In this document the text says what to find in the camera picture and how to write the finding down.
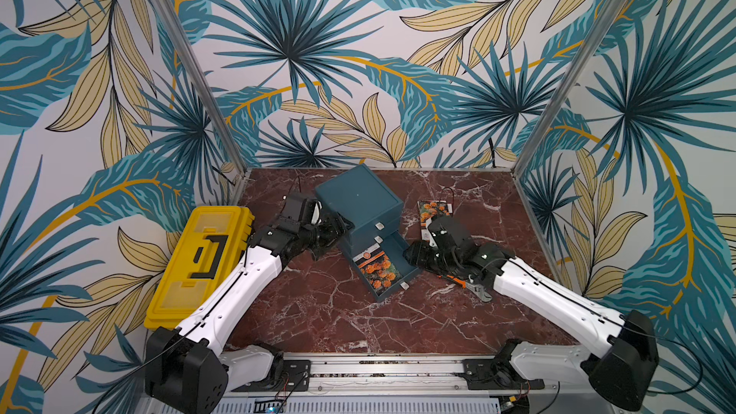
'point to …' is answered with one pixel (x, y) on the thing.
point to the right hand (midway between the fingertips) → (407, 255)
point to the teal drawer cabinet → (368, 202)
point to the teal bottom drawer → (394, 247)
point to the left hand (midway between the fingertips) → (347, 235)
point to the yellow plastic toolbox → (212, 239)
